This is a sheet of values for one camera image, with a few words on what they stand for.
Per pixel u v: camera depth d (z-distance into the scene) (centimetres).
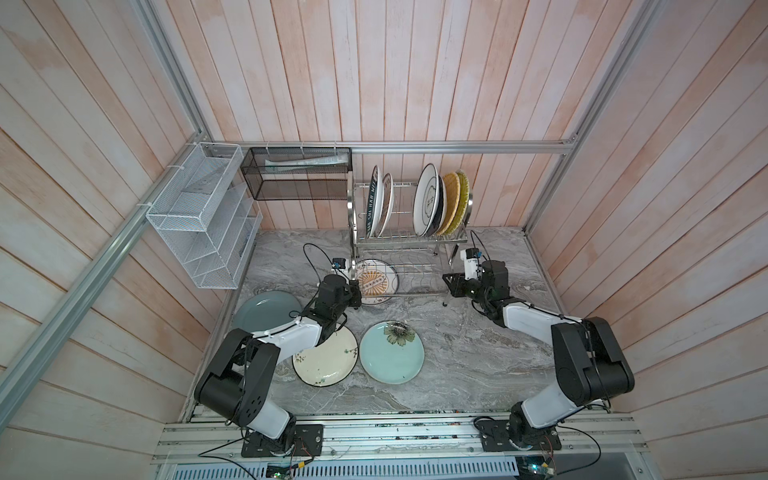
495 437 73
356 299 82
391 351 87
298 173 104
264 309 98
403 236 82
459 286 82
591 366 46
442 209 70
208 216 73
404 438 75
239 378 45
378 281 104
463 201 73
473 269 84
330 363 85
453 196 75
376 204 98
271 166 89
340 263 79
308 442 73
